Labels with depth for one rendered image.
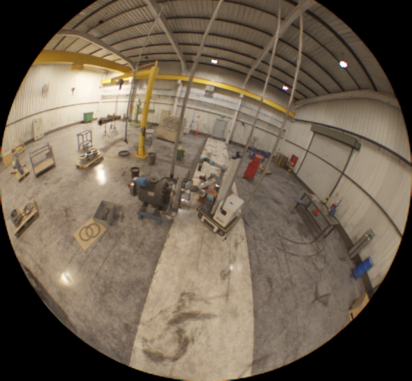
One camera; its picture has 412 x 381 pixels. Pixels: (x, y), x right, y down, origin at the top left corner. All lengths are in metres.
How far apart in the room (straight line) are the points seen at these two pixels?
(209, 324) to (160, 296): 0.94
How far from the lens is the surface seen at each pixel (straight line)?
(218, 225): 2.78
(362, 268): 7.33
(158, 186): 2.52
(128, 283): 2.49
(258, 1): 7.39
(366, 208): 8.04
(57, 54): 11.90
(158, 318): 2.40
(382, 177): 8.16
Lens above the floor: 2.38
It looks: 28 degrees down
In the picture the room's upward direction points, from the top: 16 degrees clockwise
